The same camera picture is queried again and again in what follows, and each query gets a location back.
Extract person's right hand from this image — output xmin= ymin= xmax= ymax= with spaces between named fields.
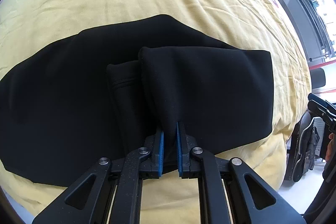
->
xmin=325 ymin=133 xmax=335 ymax=162

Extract black office chair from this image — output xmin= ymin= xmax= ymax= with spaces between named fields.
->
xmin=284 ymin=67 xmax=328 ymax=183

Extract yellow cartoon bedsheet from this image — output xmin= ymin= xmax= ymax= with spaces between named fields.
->
xmin=1 ymin=0 xmax=311 ymax=189

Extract black pants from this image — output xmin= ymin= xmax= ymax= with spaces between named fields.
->
xmin=1 ymin=15 xmax=274 ymax=186

